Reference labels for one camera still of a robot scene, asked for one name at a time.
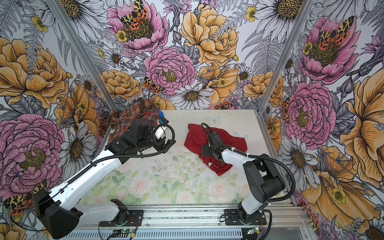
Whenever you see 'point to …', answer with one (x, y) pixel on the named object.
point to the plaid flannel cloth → (139, 108)
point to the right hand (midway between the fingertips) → (209, 152)
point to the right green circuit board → (255, 230)
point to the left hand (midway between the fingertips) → (166, 140)
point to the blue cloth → (160, 115)
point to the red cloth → (197, 137)
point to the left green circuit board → (126, 230)
